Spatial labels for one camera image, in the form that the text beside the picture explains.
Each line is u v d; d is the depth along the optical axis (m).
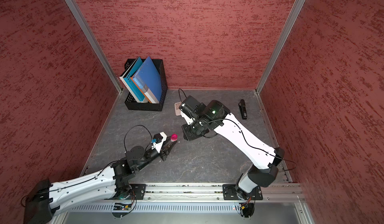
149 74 1.06
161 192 0.76
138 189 0.75
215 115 0.41
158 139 0.59
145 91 0.95
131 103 1.09
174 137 0.69
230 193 0.74
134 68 0.92
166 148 0.65
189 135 0.55
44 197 0.47
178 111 1.06
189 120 0.57
